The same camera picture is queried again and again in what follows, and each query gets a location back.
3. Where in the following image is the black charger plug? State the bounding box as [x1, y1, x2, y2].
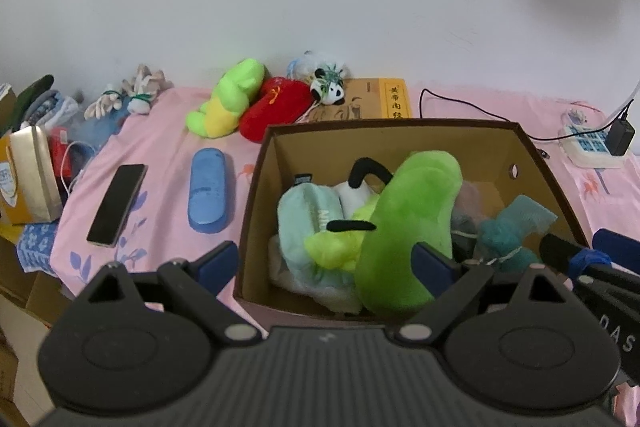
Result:
[606, 119, 635, 156]

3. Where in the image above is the mint green cloth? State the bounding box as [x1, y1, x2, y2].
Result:
[277, 183, 364, 312]

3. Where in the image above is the green yellow plush toy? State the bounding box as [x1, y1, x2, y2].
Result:
[186, 58, 266, 138]

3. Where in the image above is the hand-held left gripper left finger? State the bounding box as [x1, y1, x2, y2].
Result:
[75, 241, 261, 349]

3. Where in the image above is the black smartphone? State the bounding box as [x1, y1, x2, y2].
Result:
[86, 164, 149, 249]

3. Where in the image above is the light blue cloth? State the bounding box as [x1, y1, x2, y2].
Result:
[82, 114, 127, 144]

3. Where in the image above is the white power strip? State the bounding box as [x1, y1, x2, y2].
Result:
[559, 122, 629, 168]

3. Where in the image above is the red pouch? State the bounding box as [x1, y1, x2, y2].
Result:
[50, 127, 96, 180]

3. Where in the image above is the cream plush bunny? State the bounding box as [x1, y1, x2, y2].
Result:
[84, 84, 126, 120]
[122, 63, 174, 114]

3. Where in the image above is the blue white folded cloth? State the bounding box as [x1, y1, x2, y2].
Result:
[22, 91, 80, 128]

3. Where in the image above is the blue glasses case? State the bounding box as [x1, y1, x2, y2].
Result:
[187, 148, 234, 234]

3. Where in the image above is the blue floral cloth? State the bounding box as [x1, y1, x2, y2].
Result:
[17, 223, 59, 276]

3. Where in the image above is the teal cloth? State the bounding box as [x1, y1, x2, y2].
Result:
[475, 194, 558, 271]

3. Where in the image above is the large green plush toy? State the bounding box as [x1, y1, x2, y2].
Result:
[326, 150, 463, 314]

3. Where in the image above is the white cable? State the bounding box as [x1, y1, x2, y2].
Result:
[607, 79, 640, 124]

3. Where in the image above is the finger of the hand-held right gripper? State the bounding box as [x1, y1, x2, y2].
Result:
[540, 233, 613, 281]
[591, 228, 640, 277]

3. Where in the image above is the pink printed bedsheet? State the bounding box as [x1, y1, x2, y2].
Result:
[50, 84, 640, 427]

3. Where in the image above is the grey towel bundle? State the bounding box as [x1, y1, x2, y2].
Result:
[450, 207, 484, 266]

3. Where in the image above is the white blue plush toy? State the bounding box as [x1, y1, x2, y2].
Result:
[287, 51, 347, 80]

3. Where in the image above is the plain cardboard carton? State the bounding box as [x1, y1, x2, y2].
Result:
[0, 236, 76, 427]

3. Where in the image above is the black charging cable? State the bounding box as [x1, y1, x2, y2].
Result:
[419, 88, 609, 144]

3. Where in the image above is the brown cardboard box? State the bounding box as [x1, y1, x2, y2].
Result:
[234, 119, 591, 324]

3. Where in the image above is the red plush toy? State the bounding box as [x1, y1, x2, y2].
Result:
[239, 77, 312, 144]

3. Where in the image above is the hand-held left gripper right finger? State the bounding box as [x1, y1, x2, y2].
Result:
[397, 241, 576, 349]

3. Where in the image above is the panda plush toy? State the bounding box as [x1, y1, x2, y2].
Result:
[309, 63, 349, 106]

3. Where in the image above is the yellow book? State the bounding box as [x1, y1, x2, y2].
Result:
[305, 78, 412, 122]

